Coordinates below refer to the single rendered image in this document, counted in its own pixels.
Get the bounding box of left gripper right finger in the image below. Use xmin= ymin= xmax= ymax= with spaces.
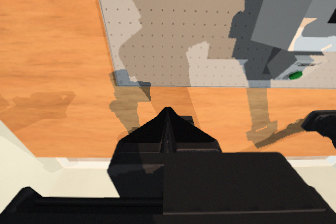
xmin=168 ymin=107 xmax=222 ymax=153

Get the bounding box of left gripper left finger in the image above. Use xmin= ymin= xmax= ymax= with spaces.
xmin=113 ymin=107 xmax=168 ymax=154

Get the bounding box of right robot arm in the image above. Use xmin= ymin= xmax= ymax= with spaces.
xmin=303 ymin=112 xmax=336 ymax=149

